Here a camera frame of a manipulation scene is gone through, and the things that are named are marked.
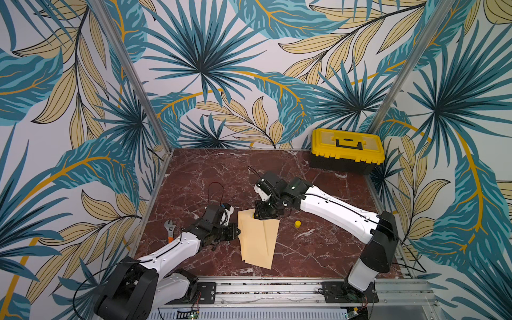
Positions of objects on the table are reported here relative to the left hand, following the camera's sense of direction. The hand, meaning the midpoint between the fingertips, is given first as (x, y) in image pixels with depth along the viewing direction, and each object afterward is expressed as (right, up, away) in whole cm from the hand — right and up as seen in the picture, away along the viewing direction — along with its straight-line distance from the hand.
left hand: (239, 234), depth 84 cm
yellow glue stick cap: (+26, +3, +6) cm, 26 cm away
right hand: (+7, +10, -8) cm, 15 cm away
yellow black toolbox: (+52, +36, +13) cm, 65 cm away
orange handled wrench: (-32, +2, +5) cm, 32 cm away
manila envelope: (+14, +1, +6) cm, 15 cm away
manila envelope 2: (+5, -1, +1) cm, 6 cm away
